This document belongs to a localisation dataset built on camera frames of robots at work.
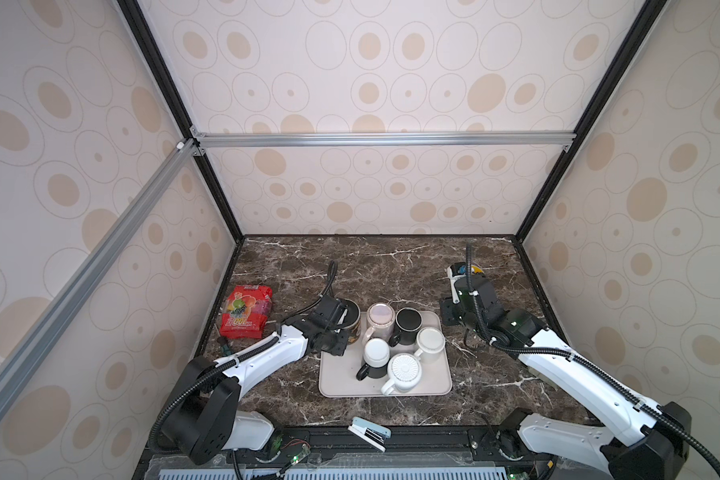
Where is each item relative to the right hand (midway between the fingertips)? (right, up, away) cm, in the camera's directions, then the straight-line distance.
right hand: (446, 299), depth 78 cm
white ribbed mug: (-11, -19, -1) cm, 22 cm away
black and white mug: (-18, -15, +2) cm, 24 cm away
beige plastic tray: (-29, -22, +6) cm, 37 cm away
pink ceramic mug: (-17, -6, +5) cm, 19 cm away
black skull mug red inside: (-25, -7, +5) cm, 26 cm away
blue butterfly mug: (0, +8, -11) cm, 14 cm away
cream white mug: (-3, -13, +5) cm, 14 cm away
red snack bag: (-58, -6, +15) cm, 60 cm away
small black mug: (-9, -7, +7) cm, 14 cm away
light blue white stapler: (-20, -33, -4) cm, 39 cm away
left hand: (-26, -12, +8) cm, 30 cm away
